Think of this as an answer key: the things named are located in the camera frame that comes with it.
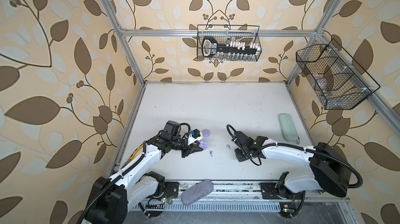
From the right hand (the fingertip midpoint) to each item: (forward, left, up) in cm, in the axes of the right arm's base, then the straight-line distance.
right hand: (240, 156), depth 85 cm
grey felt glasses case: (-17, +24, +4) cm, 29 cm away
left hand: (+2, +21, +12) cm, 24 cm away
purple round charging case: (+2, +20, +12) cm, 24 cm away
